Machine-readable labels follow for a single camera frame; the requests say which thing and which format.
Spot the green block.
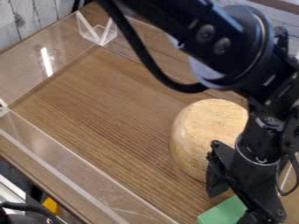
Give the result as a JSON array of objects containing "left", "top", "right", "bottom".
[{"left": 198, "top": 196, "right": 247, "bottom": 224}]

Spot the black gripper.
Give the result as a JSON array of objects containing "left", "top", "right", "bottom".
[{"left": 206, "top": 140, "right": 288, "bottom": 224}]

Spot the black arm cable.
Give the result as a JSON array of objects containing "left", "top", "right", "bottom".
[{"left": 98, "top": 0, "right": 211, "bottom": 95}]

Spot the clear acrylic tray wall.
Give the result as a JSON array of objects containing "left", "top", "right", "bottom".
[{"left": 0, "top": 10, "right": 299, "bottom": 224}]

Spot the clear acrylic corner bracket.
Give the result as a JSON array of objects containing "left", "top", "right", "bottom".
[{"left": 77, "top": 11, "right": 118, "bottom": 46}]

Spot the brown wooden bowl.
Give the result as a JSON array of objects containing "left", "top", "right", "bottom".
[{"left": 170, "top": 99, "right": 249, "bottom": 182}]

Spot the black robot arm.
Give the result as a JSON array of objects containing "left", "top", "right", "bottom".
[{"left": 122, "top": 0, "right": 299, "bottom": 224}]

